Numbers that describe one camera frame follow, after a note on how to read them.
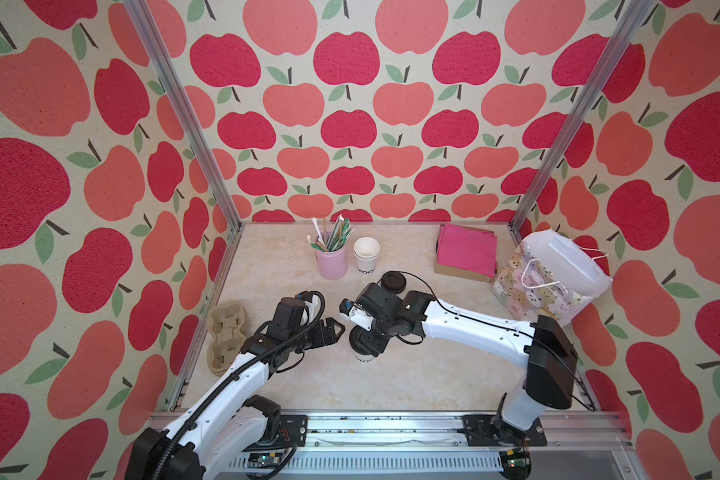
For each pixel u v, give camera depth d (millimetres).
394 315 582
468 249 1110
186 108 867
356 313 710
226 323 887
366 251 1007
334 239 980
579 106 862
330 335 727
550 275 748
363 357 838
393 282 1014
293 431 744
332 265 1003
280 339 607
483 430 734
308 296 748
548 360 426
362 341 692
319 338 719
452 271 1047
